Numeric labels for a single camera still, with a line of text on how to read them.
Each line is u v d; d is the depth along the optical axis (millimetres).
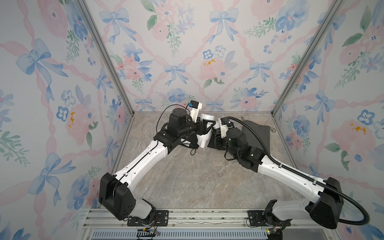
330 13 709
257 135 1068
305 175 443
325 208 388
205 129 639
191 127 621
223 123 631
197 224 733
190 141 978
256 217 738
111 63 904
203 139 688
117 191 398
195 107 628
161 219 747
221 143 663
